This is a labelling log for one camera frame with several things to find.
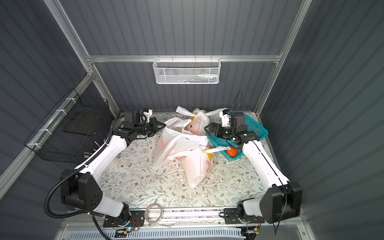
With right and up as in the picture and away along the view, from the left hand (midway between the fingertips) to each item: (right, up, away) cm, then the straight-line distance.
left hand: (168, 125), depth 79 cm
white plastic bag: (+3, -8, -2) cm, 8 cm away
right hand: (+24, -2, 0) cm, 24 cm away
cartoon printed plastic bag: (+17, +1, +18) cm, 25 cm away
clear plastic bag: (+16, -20, 0) cm, 26 cm away
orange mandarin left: (+37, -16, +11) cm, 42 cm away
